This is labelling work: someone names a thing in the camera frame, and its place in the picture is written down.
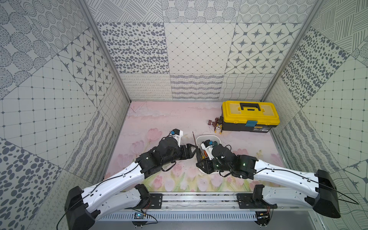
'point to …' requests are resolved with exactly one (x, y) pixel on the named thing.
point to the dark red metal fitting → (211, 122)
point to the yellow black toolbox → (249, 116)
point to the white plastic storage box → (200, 139)
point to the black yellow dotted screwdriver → (203, 156)
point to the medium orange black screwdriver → (205, 154)
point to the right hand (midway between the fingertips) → (199, 165)
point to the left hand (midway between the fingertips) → (195, 145)
